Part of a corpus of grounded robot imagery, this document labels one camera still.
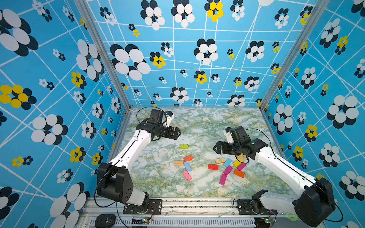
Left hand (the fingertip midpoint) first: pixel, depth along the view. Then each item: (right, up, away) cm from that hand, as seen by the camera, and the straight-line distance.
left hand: (175, 130), depth 84 cm
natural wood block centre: (+28, -20, +5) cm, 34 cm away
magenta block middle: (+32, -25, +3) cm, 41 cm away
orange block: (+39, -26, +1) cm, 47 cm away
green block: (+5, -12, +13) cm, 18 cm away
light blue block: (+7, -23, +4) cm, 24 cm away
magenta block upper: (+40, -22, +3) cm, 46 cm away
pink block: (+7, -28, 0) cm, 28 cm away
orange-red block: (+8, -19, +8) cm, 22 cm away
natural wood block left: (+2, -21, +5) cm, 22 cm away
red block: (+23, -23, +4) cm, 33 cm away
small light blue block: (+33, -21, +6) cm, 39 cm away
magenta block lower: (+28, -29, -1) cm, 40 cm away
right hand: (+27, -10, -2) cm, 29 cm away
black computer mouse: (-33, -43, -16) cm, 56 cm away
